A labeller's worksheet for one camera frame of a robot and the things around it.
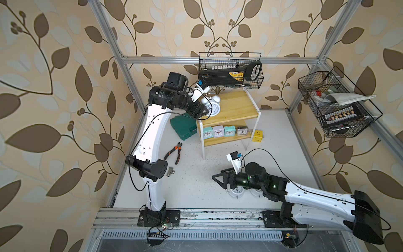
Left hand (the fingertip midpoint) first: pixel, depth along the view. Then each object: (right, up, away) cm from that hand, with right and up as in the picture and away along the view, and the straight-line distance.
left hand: (203, 105), depth 70 cm
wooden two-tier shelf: (+16, -1, +6) cm, 18 cm away
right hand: (+6, -32, 0) cm, 32 cm away
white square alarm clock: (+8, -12, +13) cm, 19 cm away
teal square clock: (+14, -12, +14) cm, 23 cm away
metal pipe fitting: (-20, -35, +19) cm, 44 cm away
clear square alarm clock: (+21, -12, +14) cm, 28 cm away
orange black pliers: (-17, -23, +29) cm, 41 cm away
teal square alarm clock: (+2, -13, +13) cm, 18 cm away
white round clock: (+17, -43, +8) cm, 47 cm away
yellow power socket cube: (+34, -16, +29) cm, 47 cm away
